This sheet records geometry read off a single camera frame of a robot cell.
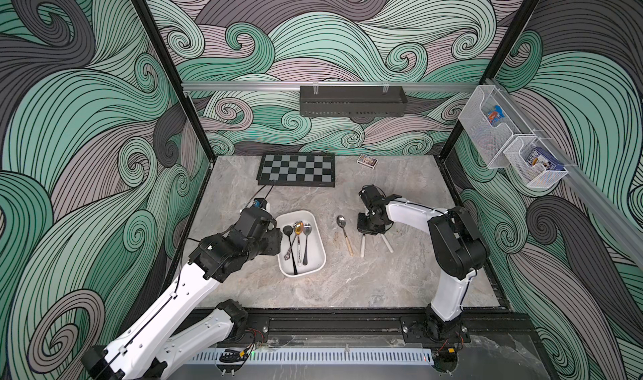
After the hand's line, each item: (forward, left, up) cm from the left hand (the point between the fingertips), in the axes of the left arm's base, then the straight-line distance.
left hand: (274, 233), depth 71 cm
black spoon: (+12, -1, -20) cm, 23 cm away
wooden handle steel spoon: (+15, -22, -19) cm, 32 cm away
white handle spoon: (+5, -30, -20) cm, 36 cm away
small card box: (+49, -37, -20) cm, 64 cm away
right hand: (+12, -31, -21) cm, 40 cm away
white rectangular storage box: (+4, -8, -21) cm, 22 cm away
